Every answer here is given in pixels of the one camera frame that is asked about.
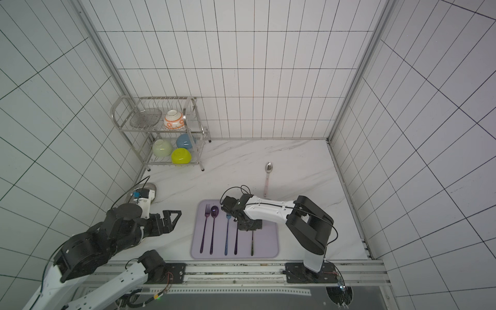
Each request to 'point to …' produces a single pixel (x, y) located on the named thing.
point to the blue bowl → (183, 141)
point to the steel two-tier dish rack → (166, 130)
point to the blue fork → (228, 216)
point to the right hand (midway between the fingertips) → (245, 228)
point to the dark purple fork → (206, 214)
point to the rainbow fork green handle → (252, 244)
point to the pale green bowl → (162, 148)
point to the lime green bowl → (181, 156)
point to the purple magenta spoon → (235, 252)
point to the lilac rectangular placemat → (215, 235)
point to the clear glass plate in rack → (145, 117)
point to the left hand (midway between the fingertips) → (167, 220)
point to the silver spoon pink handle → (268, 168)
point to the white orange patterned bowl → (174, 120)
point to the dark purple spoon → (214, 212)
